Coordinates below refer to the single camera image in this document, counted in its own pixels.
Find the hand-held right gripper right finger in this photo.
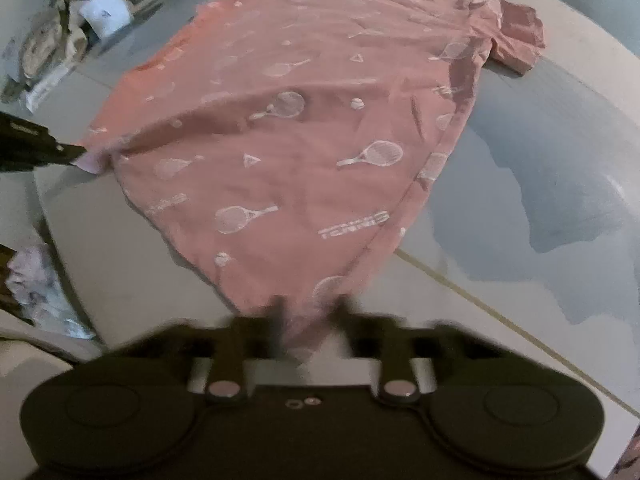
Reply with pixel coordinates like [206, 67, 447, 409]
[332, 295, 502, 407]

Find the pink racket print shirt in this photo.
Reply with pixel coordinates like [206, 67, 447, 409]
[82, 0, 546, 356]

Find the white small carton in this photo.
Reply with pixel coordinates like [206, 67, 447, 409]
[80, 0, 133, 38]

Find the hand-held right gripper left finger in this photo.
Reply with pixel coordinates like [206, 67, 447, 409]
[115, 297, 289, 407]

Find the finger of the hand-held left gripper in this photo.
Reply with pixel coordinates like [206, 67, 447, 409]
[0, 112, 87, 171]

